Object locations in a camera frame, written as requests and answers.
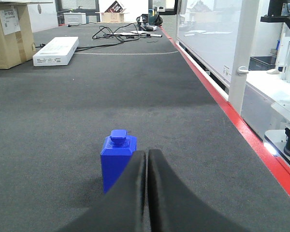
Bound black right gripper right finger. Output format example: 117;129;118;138
147;149;248;232

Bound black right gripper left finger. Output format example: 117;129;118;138
54;150;146;232

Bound blue plastic box slanted corners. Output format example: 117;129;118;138
100;130;138;195

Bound conveyor with dark grey belt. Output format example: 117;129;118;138
0;22;290;232

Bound white wheeled machine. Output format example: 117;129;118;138
246;24;290;170

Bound dark grey bin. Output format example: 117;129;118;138
249;56;278;71

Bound long white flat box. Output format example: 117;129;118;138
32;36;80;67

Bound white framed clear partition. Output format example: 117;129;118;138
176;0;254;114

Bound white paper sheet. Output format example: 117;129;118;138
115;30;148;37

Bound grey flat device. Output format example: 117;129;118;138
140;23;158;31

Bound black bag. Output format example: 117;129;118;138
136;14;163;28

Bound open cardboard box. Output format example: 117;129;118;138
95;0;131;24

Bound white appliance box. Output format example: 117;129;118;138
63;12;87;25

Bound large cardboard box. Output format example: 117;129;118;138
0;2;37;70

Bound black machine head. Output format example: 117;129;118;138
260;0;290;42

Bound black cable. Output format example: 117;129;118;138
35;23;141;53

